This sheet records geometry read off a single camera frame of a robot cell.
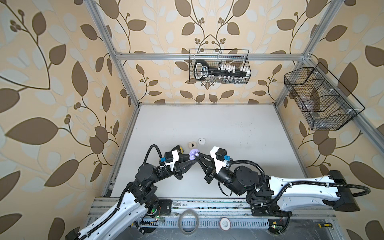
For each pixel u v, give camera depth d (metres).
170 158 0.51
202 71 0.84
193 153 0.59
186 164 0.57
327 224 0.69
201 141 0.99
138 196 0.54
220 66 0.81
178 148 0.93
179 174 0.56
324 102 0.74
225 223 0.70
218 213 0.74
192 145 0.96
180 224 0.68
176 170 0.56
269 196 0.47
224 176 0.50
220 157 0.47
